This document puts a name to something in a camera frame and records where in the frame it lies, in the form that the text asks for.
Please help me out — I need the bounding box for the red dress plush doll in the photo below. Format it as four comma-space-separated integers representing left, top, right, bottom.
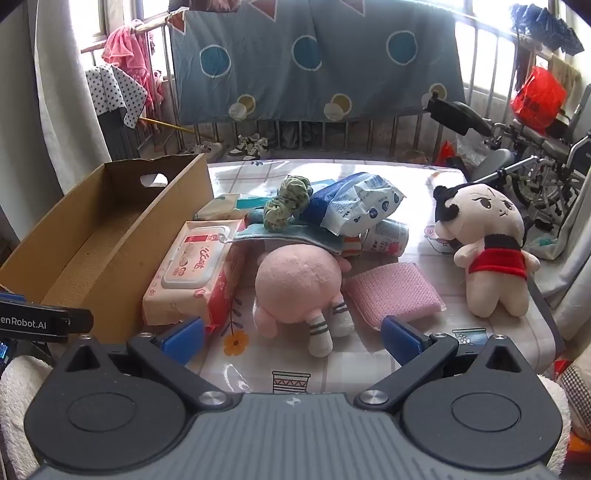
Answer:
431, 182, 541, 318

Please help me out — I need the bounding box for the pink hanging garment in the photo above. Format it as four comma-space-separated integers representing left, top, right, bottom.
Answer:
102, 25, 164, 118

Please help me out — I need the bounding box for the white curtain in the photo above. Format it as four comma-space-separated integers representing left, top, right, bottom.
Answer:
32, 0, 114, 197

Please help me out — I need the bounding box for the brown cardboard box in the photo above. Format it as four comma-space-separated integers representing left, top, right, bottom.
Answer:
0, 154, 213, 344

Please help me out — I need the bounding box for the white polka dot cloth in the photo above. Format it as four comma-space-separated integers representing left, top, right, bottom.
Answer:
85, 65, 148, 130

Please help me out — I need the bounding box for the dark blue hanging cloth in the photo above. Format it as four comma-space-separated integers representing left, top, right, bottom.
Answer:
510, 4, 585, 55

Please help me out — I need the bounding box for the white plastic bag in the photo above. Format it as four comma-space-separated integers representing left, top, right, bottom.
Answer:
455, 127, 488, 167

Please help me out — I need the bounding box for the white dark sneaker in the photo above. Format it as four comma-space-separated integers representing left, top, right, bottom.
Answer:
228, 135, 252, 160
246, 134, 269, 160

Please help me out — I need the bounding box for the red plastic bag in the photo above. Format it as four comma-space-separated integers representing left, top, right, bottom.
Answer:
510, 66, 568, 130

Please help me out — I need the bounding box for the teal towel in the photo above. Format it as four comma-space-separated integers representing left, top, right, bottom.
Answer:
233, 219, 347, 257

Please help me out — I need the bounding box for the beige hanging towel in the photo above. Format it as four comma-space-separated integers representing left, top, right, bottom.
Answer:
549, 54, 583, 100

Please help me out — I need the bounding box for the grey pleated cloth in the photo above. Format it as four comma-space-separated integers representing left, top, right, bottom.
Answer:
99, 111, 139, 160

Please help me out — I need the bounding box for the small red bag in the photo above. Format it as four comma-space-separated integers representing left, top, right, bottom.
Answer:
436, 140, 458, 167

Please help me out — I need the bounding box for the pink plush doll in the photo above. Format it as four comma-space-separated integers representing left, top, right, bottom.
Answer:
253, 244, 355, 358

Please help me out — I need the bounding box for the houndstooth cloth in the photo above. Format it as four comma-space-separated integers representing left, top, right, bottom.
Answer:
556, 357, 591, 439

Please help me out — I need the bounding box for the pink knitted cloth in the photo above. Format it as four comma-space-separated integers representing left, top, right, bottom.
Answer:
346, 263, 446, 324

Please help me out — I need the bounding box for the wheelchair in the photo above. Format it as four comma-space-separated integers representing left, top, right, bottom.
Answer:
422, 85, 591, 232

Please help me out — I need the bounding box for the grey white sheet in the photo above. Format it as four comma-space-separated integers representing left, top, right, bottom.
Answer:
526, 175, 591, 342

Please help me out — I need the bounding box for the blue patterned hanging blanket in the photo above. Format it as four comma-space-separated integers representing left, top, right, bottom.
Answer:
167, 0, 466, 124

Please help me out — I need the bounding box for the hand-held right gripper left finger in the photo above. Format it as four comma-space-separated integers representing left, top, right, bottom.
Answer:
55, 316, 236, 411

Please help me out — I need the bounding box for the metal railing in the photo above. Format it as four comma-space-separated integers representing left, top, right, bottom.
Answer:
81, 0, 591, 162

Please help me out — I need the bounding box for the blue white tissue pack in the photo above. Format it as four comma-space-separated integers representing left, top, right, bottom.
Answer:
298, 172, 407, 236

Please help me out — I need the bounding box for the yellow broom stick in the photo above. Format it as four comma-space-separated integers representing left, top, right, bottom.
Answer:
139, 116, 199, 136

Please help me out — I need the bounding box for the small yogurt bottle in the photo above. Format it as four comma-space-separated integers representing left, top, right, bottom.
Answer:
362, 218, 411, 256

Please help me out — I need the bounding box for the beige tissue pack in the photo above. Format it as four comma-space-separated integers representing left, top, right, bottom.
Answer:
194, 193, 269, 222

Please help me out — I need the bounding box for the green scrunchie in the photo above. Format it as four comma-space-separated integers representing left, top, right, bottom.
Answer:
263, 175, 315, 232

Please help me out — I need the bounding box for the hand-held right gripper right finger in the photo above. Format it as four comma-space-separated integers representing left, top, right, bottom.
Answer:
355, 316, 541, 411

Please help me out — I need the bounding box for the pink wet wipes pack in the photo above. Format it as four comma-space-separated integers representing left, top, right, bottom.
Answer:
141, 219, 247, 326

